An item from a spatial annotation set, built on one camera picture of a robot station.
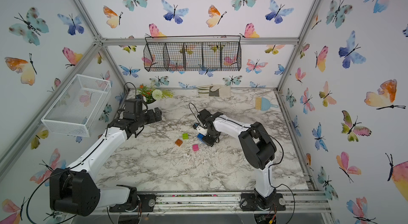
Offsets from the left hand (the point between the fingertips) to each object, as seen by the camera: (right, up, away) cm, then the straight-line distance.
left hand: (155, 112), depth 85 cm
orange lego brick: (+11, -18, +7) cm, 22 cm away
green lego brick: (+15, -15, +10) cm, 23 cm away
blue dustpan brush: (+66, +4, +26) cm, 71 cm away
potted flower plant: (-7, +10, +13) cm, 18 cm away
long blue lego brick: (+24, -15, +8) cm, 29 cm away
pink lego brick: (+21, -21, +6) cm, 30 cm away
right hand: (+30, -16, +7) cm, 34 cm away
